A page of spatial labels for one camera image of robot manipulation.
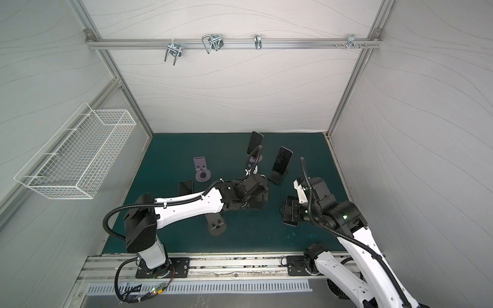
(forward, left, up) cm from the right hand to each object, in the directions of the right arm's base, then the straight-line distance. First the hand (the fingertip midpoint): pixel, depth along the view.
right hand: (292, 204), depth 69 cm
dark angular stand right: (+24, +3, -20) cm, 31 cm away
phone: (+38, +15, -7) cm, 41 cm away
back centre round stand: (+36, +17, -20) cm, 44 cm away
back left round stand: (+23, +43, -20) cm, 53 cm away
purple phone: (+26, +2, -8) cm, 27 cm away
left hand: (+10, +11, -5) cm, 16 cm away
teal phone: (-8, +2, +9) cm, 12 cm away
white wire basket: (+8, +79, +13) cm, 80 cm away
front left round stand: (-4, +30, -16) cm, 34 cm away
